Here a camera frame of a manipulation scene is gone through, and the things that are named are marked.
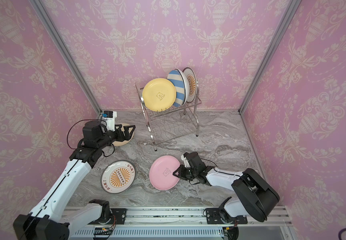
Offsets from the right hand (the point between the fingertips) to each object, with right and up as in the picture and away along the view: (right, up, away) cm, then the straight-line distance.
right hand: (173, 174), depth 85 cm
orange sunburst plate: (-33, -2, +3) cm, 33 cm away
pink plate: (-8, 0, +5) cm, 9 cm away
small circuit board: (-35, -24, -12) cm, 44 cm away
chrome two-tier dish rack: (+1, +30, +26) cm, 40 cm away
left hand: (-23, +27, -10) cm, 37 cm away
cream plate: (-34, +16, +15) cm, 40 cm away
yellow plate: (-8, +45, +1) cm, 46 cm away
